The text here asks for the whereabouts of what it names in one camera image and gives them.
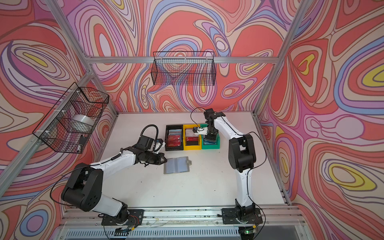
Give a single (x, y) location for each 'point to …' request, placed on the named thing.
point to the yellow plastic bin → (192, 141)
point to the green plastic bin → (210, 146)
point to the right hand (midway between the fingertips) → (212, 139)
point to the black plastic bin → (176, 129)
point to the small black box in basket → (83, 140)
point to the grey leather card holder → (177, 165)
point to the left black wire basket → (68, 126)
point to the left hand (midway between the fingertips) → (168, 161)
